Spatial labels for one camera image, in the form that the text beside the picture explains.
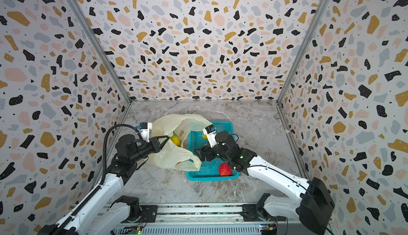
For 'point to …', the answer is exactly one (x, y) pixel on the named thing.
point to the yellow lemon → (204, 136)
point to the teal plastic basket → (210, 170)
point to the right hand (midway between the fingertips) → (198, 144)
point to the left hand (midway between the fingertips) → (168, 135)
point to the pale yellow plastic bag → (178, 152)
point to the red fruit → (224, 169)
